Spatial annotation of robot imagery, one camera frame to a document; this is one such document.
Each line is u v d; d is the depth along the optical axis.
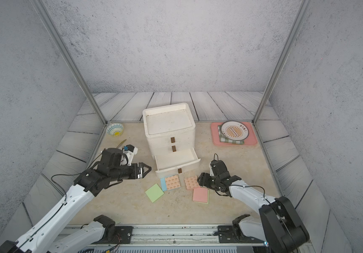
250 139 1.08
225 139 1.08
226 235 0.72
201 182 0.78
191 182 0.88
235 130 1.14
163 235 0.74
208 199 0.83
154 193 0.87
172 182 0.89
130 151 0.67
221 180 0.67
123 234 0.73
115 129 1.15
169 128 0.85
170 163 0.92
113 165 0.57
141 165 0.66
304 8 0.71
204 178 0.78
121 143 1.09
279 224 0.41
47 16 0.73
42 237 0.39
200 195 0.86
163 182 0.90
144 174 0.67
